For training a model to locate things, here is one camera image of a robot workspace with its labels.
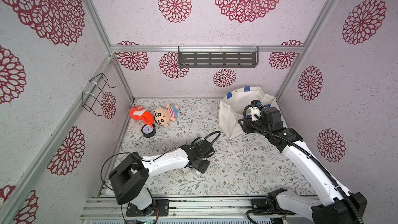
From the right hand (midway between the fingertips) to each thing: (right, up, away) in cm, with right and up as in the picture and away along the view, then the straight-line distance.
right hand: (242, 118), depth 76 cm
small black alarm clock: (-54, -9, +23) cm, 59 cm away
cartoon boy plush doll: (-45, +1, +24) cm, 50 cm away
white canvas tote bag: (-3, +6, +9) cm, 11 cm away
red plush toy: (-60, +2, +25) cm, 65 cm away
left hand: (-19, -25, +7) cm, 33 cm away
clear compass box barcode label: (-30, -28, +7) cm, 42 cm away
